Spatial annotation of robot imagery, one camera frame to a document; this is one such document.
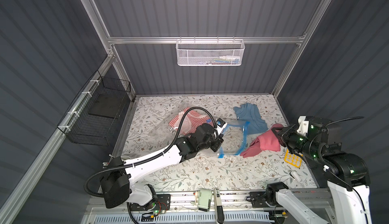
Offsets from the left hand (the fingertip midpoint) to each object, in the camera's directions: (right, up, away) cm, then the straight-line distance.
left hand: (224, 138), depth 72 cm
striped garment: (-16, +6, +30) cm, 34 cm away
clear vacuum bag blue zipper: (+10, -3, +26) cm, 28 cm away
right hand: (+17, +6, -13) cm, 23 cm away
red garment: (+14, +1, -14) cm, 20 cm away
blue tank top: (+24, +12, +34) cm, 43 cm away
